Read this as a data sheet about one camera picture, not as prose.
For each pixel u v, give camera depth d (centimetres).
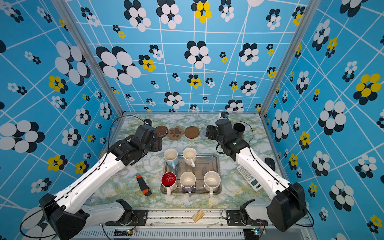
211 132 70
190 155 92
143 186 83
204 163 94
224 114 69
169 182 84
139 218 73
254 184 83
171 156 90
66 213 38
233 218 73
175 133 108
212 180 85
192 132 109
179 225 73
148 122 65
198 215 74
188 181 85
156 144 67
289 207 60
